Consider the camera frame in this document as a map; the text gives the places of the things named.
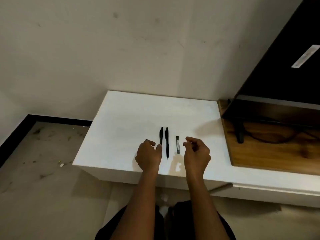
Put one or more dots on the person's right hand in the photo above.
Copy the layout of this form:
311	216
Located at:
197	157

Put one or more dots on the brown wooden board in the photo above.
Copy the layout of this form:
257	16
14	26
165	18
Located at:
270	157

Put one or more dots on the person's left forearm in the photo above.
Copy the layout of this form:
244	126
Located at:
135	209

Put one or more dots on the person's left hand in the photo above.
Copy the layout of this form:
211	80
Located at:
148	157

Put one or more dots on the white rectangular sticker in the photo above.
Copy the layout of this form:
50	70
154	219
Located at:
305	57

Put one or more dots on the person's black trousers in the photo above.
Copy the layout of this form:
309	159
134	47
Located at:
185	222

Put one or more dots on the person's right forearm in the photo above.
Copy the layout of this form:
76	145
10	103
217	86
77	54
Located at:
205	212

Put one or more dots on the grey lead refill case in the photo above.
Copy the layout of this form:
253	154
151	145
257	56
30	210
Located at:
178	144

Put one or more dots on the black television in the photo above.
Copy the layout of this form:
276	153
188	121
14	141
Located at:
280	79

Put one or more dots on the black mechanical pencil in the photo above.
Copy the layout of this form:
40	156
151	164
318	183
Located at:
167	142
161	134

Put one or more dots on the black skirting board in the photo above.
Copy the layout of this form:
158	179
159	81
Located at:
15	139

